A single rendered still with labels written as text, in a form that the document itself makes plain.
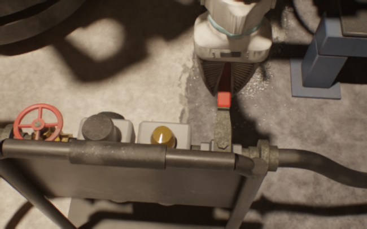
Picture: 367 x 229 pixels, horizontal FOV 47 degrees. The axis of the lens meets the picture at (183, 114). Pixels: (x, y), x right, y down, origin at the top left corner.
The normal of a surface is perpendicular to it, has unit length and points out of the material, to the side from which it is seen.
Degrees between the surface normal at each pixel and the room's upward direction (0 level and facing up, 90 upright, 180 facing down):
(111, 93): 0
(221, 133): 0
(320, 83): 90
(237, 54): 90
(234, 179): 90
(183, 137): 0
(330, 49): 90
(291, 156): 15
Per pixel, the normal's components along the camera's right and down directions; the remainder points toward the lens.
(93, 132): 0.00, -0.46
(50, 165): -0.07, 0.89
